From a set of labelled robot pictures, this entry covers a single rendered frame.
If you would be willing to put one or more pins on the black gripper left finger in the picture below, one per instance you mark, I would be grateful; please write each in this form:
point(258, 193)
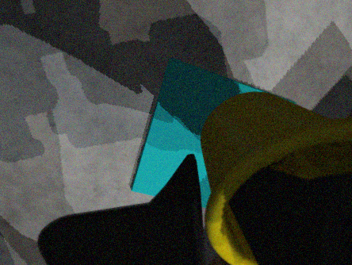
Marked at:
point(167, 230)

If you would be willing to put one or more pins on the yellow cup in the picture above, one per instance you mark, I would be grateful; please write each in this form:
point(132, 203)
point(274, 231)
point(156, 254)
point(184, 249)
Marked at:
point(253, 130)

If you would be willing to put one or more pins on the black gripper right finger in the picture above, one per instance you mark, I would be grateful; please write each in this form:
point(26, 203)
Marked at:
point(289, 220)

